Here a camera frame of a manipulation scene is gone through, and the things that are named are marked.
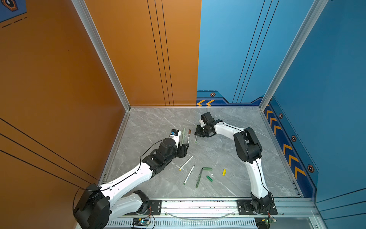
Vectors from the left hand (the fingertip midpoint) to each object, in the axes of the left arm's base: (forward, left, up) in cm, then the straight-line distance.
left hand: (185, 142), depth 81 cm
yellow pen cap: (-11, -24, -15) cm, 30 cm away
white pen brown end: (+16, -2, -15) cm, 22 cm away
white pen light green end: (+12, -7, -15) cm, 20 cm away
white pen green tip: (-13, -2, -16) cm, 21 cm away
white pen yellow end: (-10, +3, -16) cm, 19 cm away
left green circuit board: (-36, +22, -17) cm, 46 cm away
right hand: (+16, -7, -15) cm, 23 cm away
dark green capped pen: (-14, -8, -16) cm, 23 cm away
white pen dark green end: (+15, +2, -15) cm, 22 cm away
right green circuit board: (-35, -42, -15) cm, 57 cm away
